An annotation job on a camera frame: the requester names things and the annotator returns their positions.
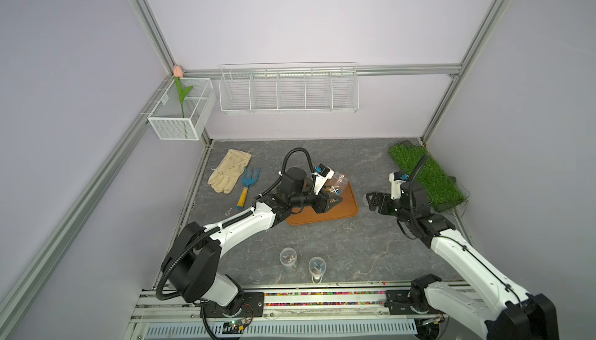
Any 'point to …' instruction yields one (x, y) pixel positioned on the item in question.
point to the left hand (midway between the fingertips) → (337, 196)
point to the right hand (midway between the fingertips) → (377, 194)
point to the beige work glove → (228, 171)
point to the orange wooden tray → (347, 207)
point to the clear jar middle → (317, 266)
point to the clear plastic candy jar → (337, 183)
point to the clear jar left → (288, 257)
